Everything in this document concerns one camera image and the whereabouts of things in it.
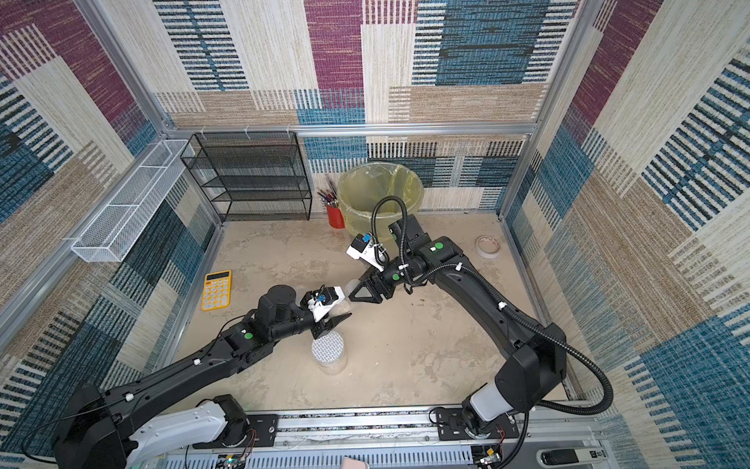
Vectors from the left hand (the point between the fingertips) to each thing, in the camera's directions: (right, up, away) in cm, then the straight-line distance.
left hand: (344, 302), depth 76 cm
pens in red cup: (-10, +33, +36) cm, 50 cm away
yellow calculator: (-45, -1, +23) cm, 51 cm away
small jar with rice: (+3, +6, -6) cm, 9 cm away
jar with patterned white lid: (-4, -12, -1) cm, 13 cm away
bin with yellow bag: (+3, +35, +26) cm, 44 cm away
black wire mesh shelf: (-38, +40, +34) cm, 64 cm away
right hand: (+5, +3, -5) cm, 8 cm away
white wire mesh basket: (-55, +17, -6) cm, 58 cm away
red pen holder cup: (-8, +25, +39) cm, 47 cm away
